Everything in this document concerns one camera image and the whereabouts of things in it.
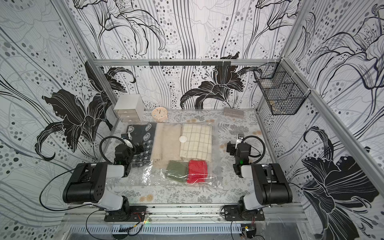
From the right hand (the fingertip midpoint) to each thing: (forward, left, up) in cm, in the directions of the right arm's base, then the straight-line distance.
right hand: (240, 140), depth 94 cm
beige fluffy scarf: (-3, +48, 0) cm, 48 cm away
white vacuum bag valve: (+2, +37, -1) cm, 37 cm away
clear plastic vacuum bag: (-22, +55, -1) cm, 60 cm away
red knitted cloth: (-20, +27, -1) cm, 34 cm away
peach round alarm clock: (+27, +57, -3) cm, 63 cm away
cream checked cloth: (-3, +26, -1) cm, 26 cm away
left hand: (-1, +66, +1) cm, 66 cm away
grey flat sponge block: (+28, -1, -3) cm, 28 cm away
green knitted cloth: (-20, +38, 0) cm, 43 cm away
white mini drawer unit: (+21, +74, +10) cm, 78 cm away
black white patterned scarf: (+6, +64, 0) cm, 64 cm away
